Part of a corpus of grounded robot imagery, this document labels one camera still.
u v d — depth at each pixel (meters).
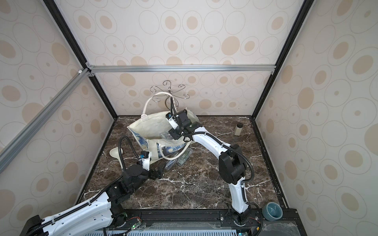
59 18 0.70
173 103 0.67
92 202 0.51
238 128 1.03
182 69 0.92
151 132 0.92
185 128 0.66
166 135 0.98
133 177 0.57
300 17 0.70
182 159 0.95
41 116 0.62
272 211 0.76
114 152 0.96
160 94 0.88
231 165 0.51
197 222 0.73
